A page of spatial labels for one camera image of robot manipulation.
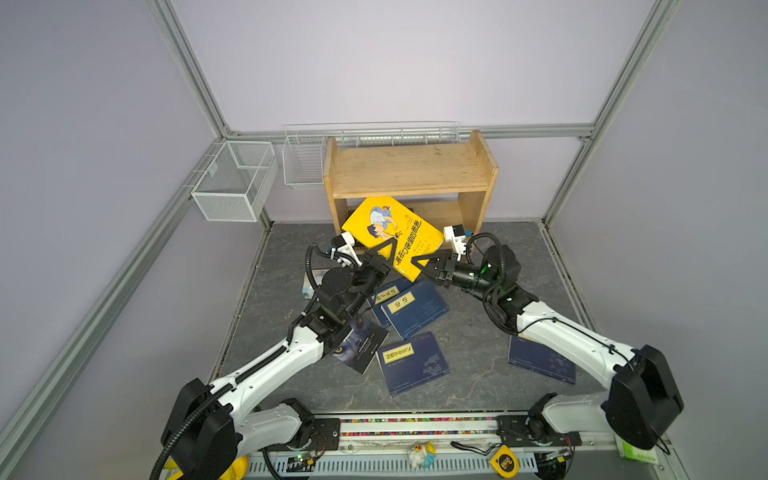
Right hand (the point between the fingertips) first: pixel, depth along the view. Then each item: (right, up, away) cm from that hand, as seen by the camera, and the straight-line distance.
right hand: (411, 265), depth 67 cm
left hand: (-2, +5, 0) cm, 5 cm away
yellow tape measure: (+22, -45, +1) cm, 50 cm away
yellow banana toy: (-39, -46, -1) cm, 61 cm away
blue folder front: (+1, -29, +17) cm, 34 cm away
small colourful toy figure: (+3, -44, +1) cm, 44 cm away
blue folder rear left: (-7, -11, +32) cm, 34 cm away
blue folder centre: (+3, -15, +27) cm, 31 cm away
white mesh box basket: (-58, +26, +34) cm, 73 cm away
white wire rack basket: (-33, +38, +26) cm, 57 cm away
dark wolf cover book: (-14, -24, +20) cm, 34 cm away
